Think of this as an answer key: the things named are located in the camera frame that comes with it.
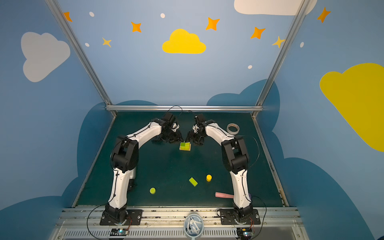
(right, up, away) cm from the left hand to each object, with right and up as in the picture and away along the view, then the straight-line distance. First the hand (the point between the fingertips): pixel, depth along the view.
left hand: (182, 140), depth 97 cm
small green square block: (+3, -3, +1) cm, 4 cm away
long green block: (0, -5, +1) cm, 5 cm away
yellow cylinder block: (+16, -21, -11) cm, 29 cm away
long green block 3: (+7, -23, -11) cm, 27 cm away
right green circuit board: (+32, -43, -26) cm, 59 cm away
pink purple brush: (+24, -28, -17) cm, 41 cm away
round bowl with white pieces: (+7, -39, -26) cm, 48 cm away
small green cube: (0, -3, +2) cm, 3 cm away
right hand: (+5, 0, 0) cm, 5 cm away
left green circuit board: (-29, -42, -27) cm, 57 cm away
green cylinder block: (-16, -27, -15) cm, 35 cm away
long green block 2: (+4, -5, +2) cm, 6 cm away
